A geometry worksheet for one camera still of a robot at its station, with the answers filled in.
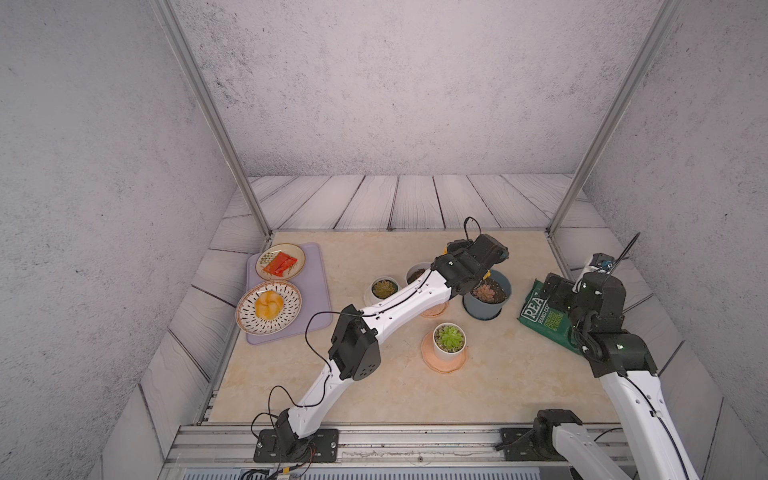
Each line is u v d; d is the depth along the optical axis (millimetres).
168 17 702
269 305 961
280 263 1084
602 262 590
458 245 743
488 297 900
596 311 504
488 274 647
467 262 634
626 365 456
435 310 984
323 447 729
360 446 743
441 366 856
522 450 725
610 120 890
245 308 961
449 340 807
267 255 1111
